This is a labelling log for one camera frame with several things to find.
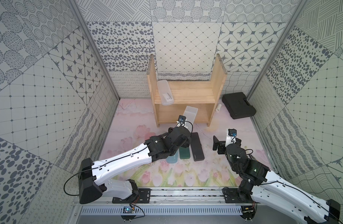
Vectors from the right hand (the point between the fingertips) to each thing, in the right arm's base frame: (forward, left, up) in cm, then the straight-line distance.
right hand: (223, 137), depth 76 cm
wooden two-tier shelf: (+28, +8, +7) cm, 29 cm away
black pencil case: (+1, +12, -18) cm, 22 cm away
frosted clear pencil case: (+24, +33, +11) cm, 42 cm away
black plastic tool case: (+38, -24, -14) cm, 47 cm away
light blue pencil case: (-6, +28, -18) cm, 34 cm away
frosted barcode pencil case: (+12, +18, +7) cm, 22 cm away
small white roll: (+34, -6, -13) cm, 37 cm away
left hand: (0, +21, +7) cm, 22 cm away
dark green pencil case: (-1, +21, -18) cm, 28 cm away
